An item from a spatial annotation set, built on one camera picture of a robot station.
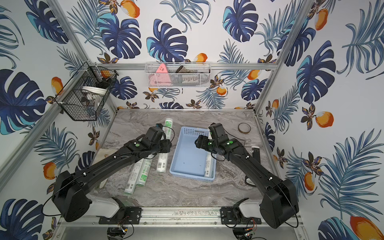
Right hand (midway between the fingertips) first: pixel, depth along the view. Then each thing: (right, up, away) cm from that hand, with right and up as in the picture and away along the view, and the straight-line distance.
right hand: (201, 142), depth 82 cm
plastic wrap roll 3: (-32, -17, +3) cm, 36 cm away
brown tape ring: (+31, +5, +27) cm, 41 cm away
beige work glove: (-66, -10, +15) cm, 68 cm away
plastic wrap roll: (+5, -14, +6) cm, 16 cm away
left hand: (-17, 0, 0) cm, 17 cm away
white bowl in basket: (-56, +28, -2) cm, 63 cm away
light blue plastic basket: (-7, -13, +14) cm, 20 cm away
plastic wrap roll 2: (-20, -10, -7) cm, 23 cm away
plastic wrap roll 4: (-37, -20, +2) cm, 42 cm away
